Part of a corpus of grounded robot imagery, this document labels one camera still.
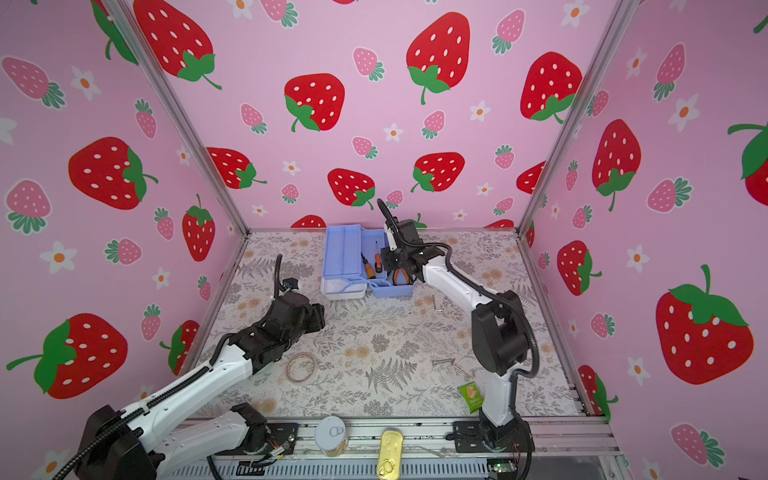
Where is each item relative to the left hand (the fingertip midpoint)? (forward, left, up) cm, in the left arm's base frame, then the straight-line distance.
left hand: (317, 308), depth 82 cm
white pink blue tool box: (+19, -8, -4) cm, 21 cm away
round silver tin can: (-30, -7, -9) cm, 32 cm away
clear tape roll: (-11, +6, -14) cm, 19 cm away
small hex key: (+8, -37, -14) cm, 40 cm away
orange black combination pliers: (+22, -22, -14) cm, 33 cm away
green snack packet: (-19, -43, -13) cm, 49 cm away
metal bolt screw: (-9, -37, -15) cm, 41 cm away
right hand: (+18, -19, +3) cm, 26 cm away
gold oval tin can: (-33, -21, -10) cm, 41 cm away
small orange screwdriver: (+23, -16, -6) cm, 28 cm away
